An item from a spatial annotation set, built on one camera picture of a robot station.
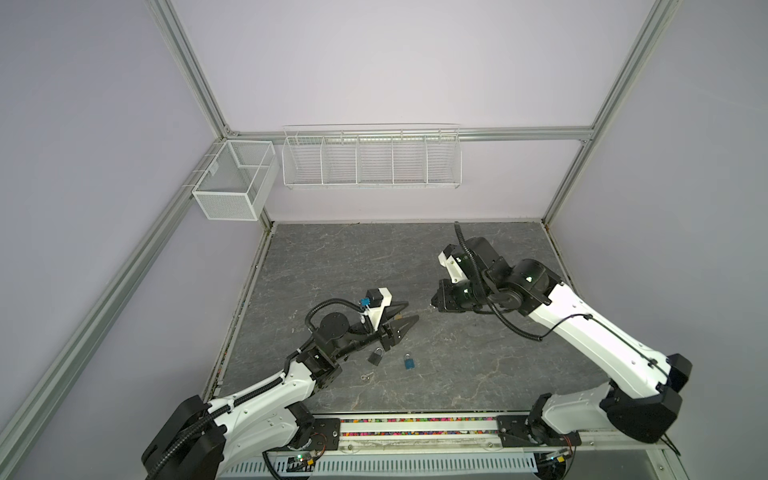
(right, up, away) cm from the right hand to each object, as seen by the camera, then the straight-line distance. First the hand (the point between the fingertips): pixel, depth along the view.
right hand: (431, 303), depth 68 cm
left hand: (-4, -3, +1) cm, 5 cm away
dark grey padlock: (-14, -19, +18) cm, 30 cm away
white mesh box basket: (-64, +37, +35) cm, 82 cm away
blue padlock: (-4, -20, +17) cm, 27 cm away
